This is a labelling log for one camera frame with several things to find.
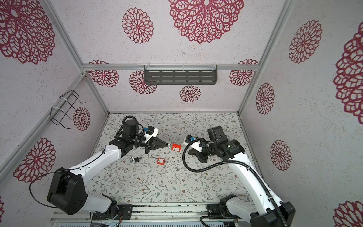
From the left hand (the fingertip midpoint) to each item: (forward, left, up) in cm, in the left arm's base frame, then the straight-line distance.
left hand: (165, 146), depth 73 cm
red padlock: (-2, -6, +2) cm, 7 cm away
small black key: (+4, +21, -23) cm, 32 cm away
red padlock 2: (+2, +5, -22) cm, 23 cm away
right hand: (-2, -13, 0) cm, 13 cm away
